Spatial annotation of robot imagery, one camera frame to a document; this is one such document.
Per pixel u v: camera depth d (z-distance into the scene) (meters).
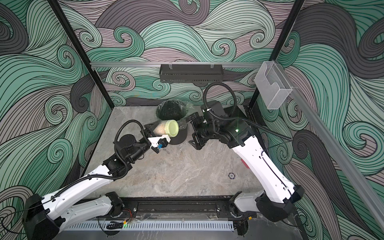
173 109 0.96
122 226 0.70
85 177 0.47
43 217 0.38
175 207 0.75
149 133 0.60
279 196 0.36
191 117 0.55
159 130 0.65
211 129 0.44
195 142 0.55
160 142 0.57
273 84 0.78
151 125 0.62
